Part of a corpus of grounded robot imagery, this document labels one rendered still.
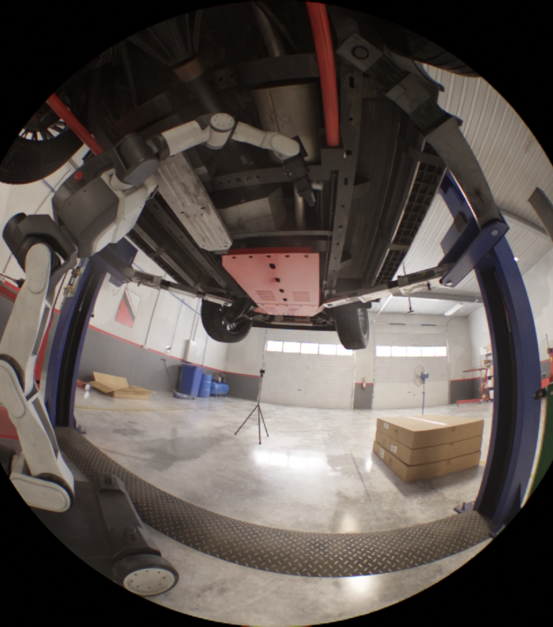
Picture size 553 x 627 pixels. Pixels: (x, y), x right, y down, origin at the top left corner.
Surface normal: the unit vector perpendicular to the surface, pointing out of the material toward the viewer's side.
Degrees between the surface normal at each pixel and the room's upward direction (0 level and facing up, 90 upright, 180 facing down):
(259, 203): 166
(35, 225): 90
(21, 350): 90
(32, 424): 107
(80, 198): 100
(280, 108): 176
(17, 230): 111
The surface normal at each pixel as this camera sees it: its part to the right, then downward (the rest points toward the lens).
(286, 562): 0.04, -1.00
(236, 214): 0.13, 0.92
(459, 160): -0.11, 0.93
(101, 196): 0.67, -0.01
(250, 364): -0.18, -0.36
